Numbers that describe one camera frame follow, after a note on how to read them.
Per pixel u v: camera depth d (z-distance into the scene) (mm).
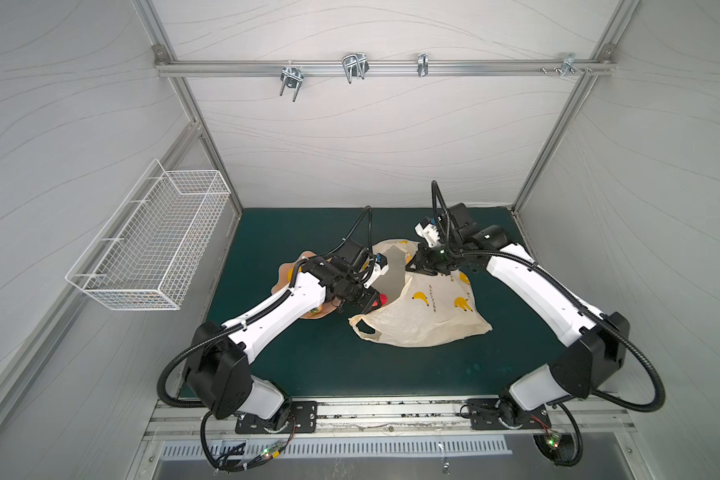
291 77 788
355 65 765
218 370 406
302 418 735
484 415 733
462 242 585
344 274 583
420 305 733
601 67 783
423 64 781
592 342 413
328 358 883
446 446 703
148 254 685
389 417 750
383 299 783
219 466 673
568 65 764
